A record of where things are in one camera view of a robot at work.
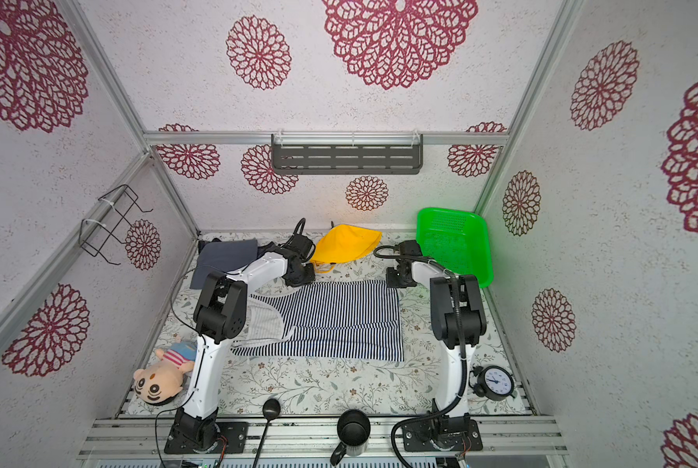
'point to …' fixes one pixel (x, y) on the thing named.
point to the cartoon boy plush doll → (162, 381)
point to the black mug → (353, 429)
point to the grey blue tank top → (222, 256)
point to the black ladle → (270, 411)
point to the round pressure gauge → (494, 382)
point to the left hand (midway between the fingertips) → (310, 280)
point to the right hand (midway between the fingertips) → (393, 275)
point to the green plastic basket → (457, 240)
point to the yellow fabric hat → (344, 244)
